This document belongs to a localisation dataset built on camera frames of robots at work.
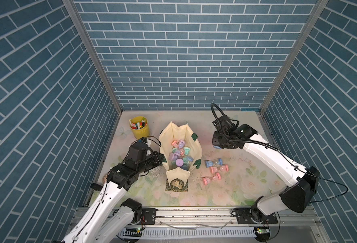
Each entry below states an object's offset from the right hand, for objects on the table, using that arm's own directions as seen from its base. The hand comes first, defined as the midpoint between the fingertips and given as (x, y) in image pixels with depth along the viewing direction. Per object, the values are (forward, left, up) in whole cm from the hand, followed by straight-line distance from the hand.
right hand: (216, 141), depth 80 cm
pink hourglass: (+6, +24, -14) cm, 28 cm away
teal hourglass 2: (+2, +24, -16) cm, 29 cm away
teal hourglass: (+1, +16, -13) cm, 21 cm away
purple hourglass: (+5, +19, -12) cm, 23 cm away
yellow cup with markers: (+11, +47, -6) cm, 48 cm away
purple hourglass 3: (-9, +19, -10) cm, 23 cm away
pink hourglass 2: (-6, -7, -17) cm, 20 cm away
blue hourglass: (-8, +15, -10) cm, 20 cm away
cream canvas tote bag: (-17, +20, -12) cm, 29 cm away
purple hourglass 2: (-5, +23, -11) cm, 26 cm away
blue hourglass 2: (-8, +1, +7) cm, 10 cm away
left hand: (-11, +24, +1) cm, 27 cm away
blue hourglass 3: (-5, +2, -16) cm, 17 cm away
